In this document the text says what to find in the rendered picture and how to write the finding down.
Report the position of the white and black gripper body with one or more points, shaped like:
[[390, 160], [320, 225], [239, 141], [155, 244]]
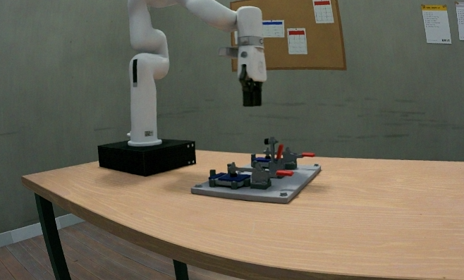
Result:
[[253, 58]]

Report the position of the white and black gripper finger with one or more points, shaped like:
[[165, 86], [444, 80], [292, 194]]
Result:
[[247, 94], [256, 89]]

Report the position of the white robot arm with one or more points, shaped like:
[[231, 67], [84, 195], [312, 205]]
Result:
[[153, 65]]

